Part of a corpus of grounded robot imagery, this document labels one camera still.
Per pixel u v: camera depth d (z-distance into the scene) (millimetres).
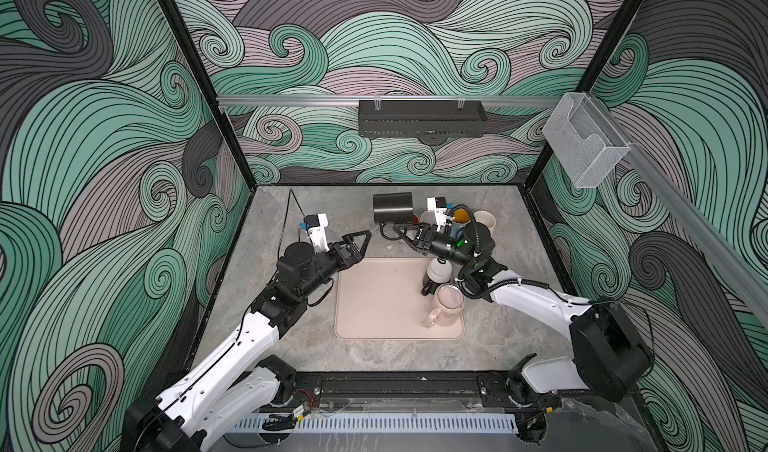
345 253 624
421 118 971
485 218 999
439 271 856
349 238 623
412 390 744
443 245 667
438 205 711
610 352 418
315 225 643
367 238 671
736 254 535
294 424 697
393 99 952
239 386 562
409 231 710
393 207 693
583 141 796
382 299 879
